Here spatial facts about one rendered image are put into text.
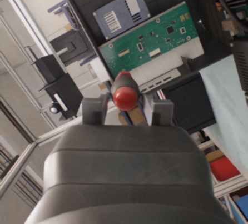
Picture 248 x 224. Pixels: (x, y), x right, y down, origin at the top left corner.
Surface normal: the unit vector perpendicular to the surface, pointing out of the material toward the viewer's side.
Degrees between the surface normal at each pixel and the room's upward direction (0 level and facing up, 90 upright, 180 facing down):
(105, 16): 90
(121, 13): 90
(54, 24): 90
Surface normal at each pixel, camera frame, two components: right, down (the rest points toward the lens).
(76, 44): 0.15, 0.26
